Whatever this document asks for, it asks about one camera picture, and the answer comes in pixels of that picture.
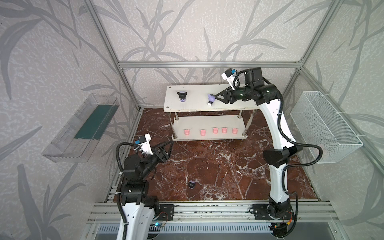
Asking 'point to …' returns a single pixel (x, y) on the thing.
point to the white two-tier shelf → (200, 98)
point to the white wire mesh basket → (319, 126)
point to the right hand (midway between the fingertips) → (219, 90)
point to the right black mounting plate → (265, 211)
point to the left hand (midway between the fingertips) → (172, 139)
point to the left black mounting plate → (166, 212)
